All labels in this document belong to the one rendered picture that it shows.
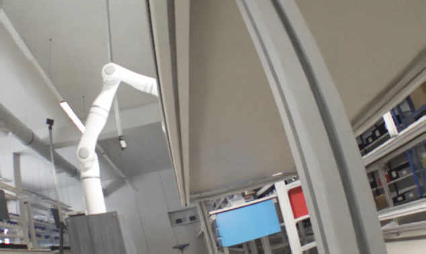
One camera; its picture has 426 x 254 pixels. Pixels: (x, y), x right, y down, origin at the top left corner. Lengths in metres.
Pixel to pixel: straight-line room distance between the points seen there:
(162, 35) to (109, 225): 0.99
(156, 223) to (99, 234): 11.52
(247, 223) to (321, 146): 2.89
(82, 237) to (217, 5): 1.07
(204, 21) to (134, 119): 6.73
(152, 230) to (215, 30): 12.38
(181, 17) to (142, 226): 12.56
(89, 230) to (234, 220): 1.99
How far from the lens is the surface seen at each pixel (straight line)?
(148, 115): 7.20
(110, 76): 1.58
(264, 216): 3.17
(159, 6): 0.38
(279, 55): 0.28
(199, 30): 0.54
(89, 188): 1.43
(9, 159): 8.07
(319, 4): 0.59
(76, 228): 1.36
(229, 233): 3.10
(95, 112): 1.52
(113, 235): 1.31
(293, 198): 3.30
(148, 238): 12.83
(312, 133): 0.25
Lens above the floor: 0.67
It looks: 22 degrees up
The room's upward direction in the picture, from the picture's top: 15 degrees counter-clockwise
